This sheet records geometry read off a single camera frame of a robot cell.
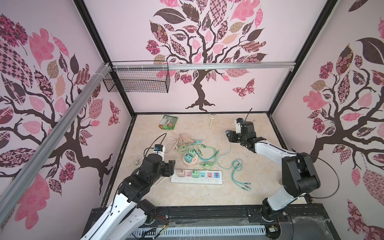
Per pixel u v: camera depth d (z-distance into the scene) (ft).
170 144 3.29
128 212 1.57
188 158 2.87
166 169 2.10
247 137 2.36
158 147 2.05
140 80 4.00
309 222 2.37
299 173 3.11
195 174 2.66
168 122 3.73
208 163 2.89
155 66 2.96
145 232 2.38
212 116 3.86
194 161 2.97
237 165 3.01
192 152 2.94
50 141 1.72
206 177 2.77
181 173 2.66
